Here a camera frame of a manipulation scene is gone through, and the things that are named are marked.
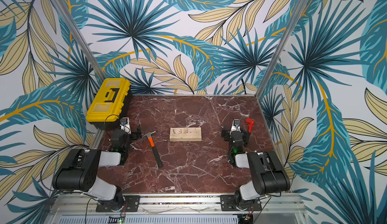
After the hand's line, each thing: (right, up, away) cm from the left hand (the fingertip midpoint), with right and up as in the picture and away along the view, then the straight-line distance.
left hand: (131, 126), depth 92 cm
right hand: (+63, 0, -1) cm, 63 cm away
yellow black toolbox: (-11, +12, -3) cm, 16 cm away
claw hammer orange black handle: (+13, -11, 0) cm, 17 cm away
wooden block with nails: (+33, -5, +2) cm, 33 cm away
